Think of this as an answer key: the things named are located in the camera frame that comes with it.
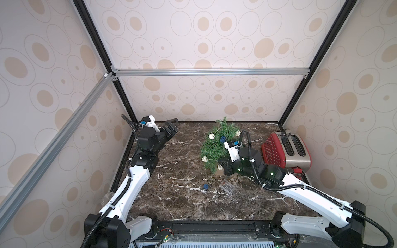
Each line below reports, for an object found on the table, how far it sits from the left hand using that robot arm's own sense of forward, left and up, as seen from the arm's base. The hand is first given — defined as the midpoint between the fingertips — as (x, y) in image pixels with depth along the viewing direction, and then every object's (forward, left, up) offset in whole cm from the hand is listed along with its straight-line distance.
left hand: (179, 121), depth 72 cm
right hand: (-13, -21, -11) cm, 27 cm away
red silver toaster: (-3, -59, -19) cm, 62 cm away
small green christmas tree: (-11, -16, -6) cm, 20 cm away
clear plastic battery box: (-18, -26, -34) cm, 46 cm away
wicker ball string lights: (-9, -20, -2) cm, 22 cm away
